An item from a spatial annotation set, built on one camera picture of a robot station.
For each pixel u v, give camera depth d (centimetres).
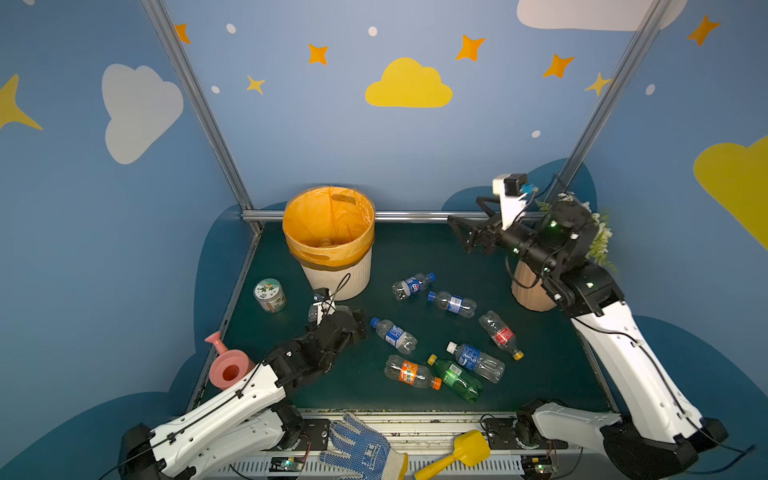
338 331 54
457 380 78
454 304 94
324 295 66
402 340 88
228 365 73
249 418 48
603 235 83
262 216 119
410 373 80
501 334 88
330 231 104
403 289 101
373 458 71
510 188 47
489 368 82
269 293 91
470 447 73
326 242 104
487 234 51
